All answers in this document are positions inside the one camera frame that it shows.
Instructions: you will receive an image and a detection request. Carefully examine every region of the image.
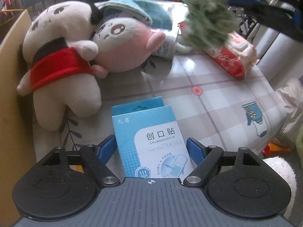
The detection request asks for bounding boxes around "blue bandage box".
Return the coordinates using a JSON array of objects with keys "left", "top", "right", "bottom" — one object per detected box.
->
[{"left": 111, "top": 97, "right": 194, "bottom": 180}]

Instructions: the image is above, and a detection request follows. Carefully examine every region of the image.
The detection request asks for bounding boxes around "green scrunchie cloth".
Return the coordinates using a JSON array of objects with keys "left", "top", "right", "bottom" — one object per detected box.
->
[{"left": 182, "top": 0, "right": 238, "bottom": 49}]

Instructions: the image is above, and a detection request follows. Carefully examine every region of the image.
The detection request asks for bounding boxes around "pink round plush doll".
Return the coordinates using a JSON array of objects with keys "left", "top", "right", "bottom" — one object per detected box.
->
[{"left": 91, "top": 17, "right": 165, "bottom": 79}]

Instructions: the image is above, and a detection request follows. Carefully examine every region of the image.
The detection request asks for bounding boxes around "teal towel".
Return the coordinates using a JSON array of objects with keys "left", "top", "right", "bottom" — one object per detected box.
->
[{"left": 98, "top": 0, "right": 173, "bottom": 30}]

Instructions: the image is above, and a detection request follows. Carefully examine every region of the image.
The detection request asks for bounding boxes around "red white wet wipes pack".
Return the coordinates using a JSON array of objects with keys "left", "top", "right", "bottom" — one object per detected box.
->
[{"left": 205, "top": 32, "right": 257, "bottom": 79}]

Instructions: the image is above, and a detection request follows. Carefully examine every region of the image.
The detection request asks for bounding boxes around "white fluffy cushion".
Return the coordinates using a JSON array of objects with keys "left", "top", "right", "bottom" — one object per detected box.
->
[{"left": 263, "top": 156, "right": 297, "bottom": 219}]

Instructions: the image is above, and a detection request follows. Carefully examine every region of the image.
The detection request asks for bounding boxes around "brown cardboard box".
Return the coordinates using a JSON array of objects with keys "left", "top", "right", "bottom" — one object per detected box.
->
[{"left": 1, "top": 11, "right": 36, "bottom": 226}]

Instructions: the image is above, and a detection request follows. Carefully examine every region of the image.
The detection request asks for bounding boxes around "blue wet wipes pack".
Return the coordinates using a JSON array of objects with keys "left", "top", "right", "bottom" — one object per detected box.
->
[{"left": 151, "top": 28, "right": 179, "bottom": 59}]

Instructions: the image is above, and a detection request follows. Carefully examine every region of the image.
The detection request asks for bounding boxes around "white doll red shirt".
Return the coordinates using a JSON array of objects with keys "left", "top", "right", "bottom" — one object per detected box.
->
[{"left": 17, "top": 1, "right": 103, "bottom": 131}]

